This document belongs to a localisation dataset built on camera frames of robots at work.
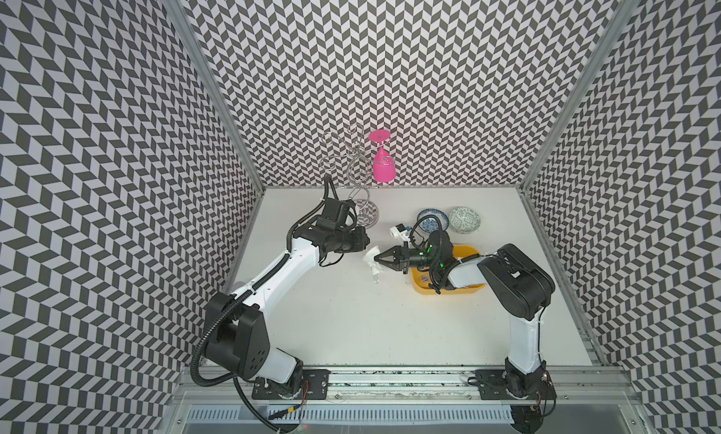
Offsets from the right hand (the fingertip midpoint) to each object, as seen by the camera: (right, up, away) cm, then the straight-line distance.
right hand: (376, 263), depth 81 cm
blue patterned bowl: (+16, +13, -2) cm, 20 cm away
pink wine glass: (+3, +31, +17) cm, 36 cm away
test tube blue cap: (0, -2, -1) cm, 2 cm away
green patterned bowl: (+34, +12, +24) cm, 43 cm away
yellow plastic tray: (+15, -7, +10) cm, 19 cm away
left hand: (-3, +6, +1) cm, 7 cm away
